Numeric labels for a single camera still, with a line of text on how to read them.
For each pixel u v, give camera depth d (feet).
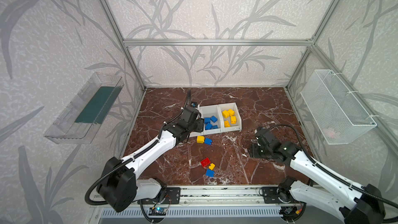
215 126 3.16
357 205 1.28
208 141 2.99
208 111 3.44
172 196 2.41
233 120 3.25
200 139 2.99
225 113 3.33
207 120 3.34
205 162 2.73
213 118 3.34
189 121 2.06
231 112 3.34
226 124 3.19
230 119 3.26
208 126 3.15
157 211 2.35
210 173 2.65
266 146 1.97
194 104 2.40
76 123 2.07
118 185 1.31
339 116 2.00
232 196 2.47
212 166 2.70
